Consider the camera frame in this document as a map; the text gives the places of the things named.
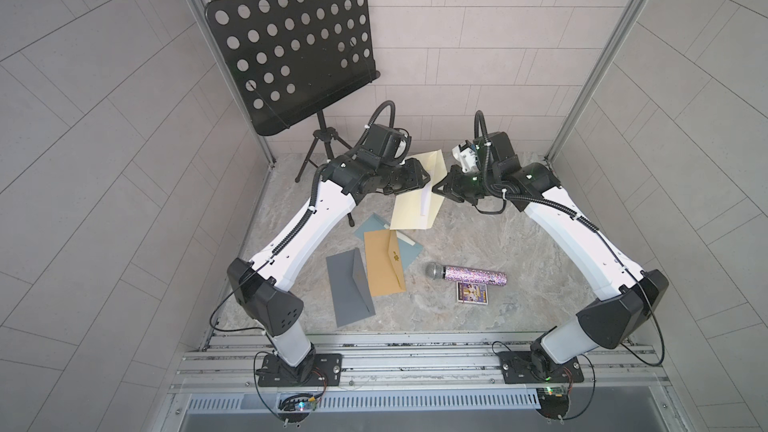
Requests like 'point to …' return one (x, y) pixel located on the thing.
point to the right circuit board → (553, 400)
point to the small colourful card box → (472, 293)
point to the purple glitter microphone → (437, 271)
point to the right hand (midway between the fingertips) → (431, 188)
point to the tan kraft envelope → (384, 260)
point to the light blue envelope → (409, 250)
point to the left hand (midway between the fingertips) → (433, 177)
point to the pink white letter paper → (425, 200)
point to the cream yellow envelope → (414, 210)
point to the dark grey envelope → (350, 286)
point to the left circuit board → (295, 408)
